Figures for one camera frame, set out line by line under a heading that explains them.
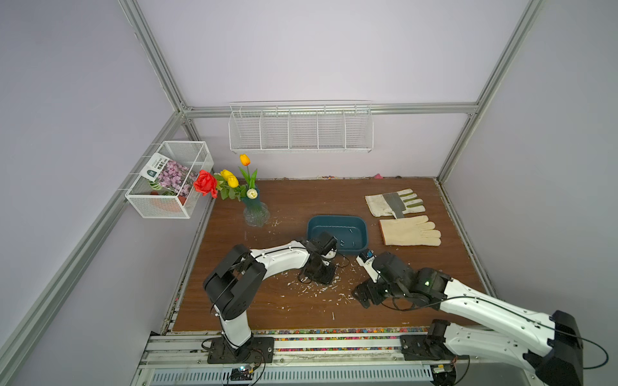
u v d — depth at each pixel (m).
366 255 0.69
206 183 0.69
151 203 0.74
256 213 0.99
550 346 0.40
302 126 0.99
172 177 0.74
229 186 0.80
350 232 1.00
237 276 0.52
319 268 0.75
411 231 1.00
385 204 1.11
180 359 0.73
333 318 0.80
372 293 0.65
